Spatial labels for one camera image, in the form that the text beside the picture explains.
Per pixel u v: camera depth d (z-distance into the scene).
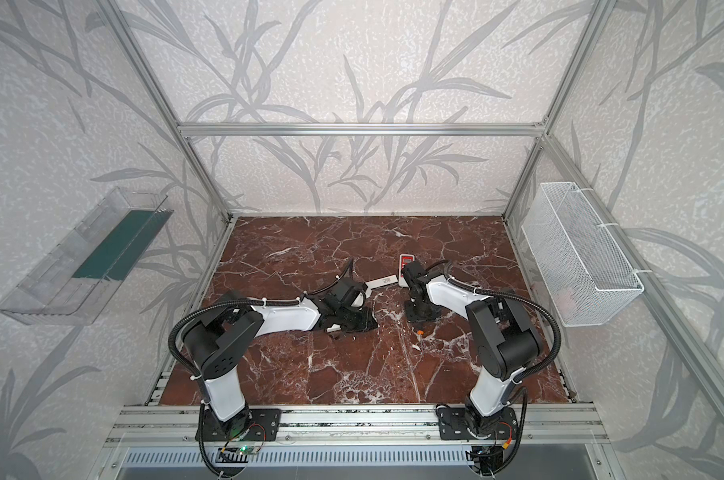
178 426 0.75
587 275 0.61
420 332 0.89
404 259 1.05
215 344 0.48
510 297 0.48
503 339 0.47
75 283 0.63
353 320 0.80
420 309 0.80
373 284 1.00
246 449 0.71
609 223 0.69
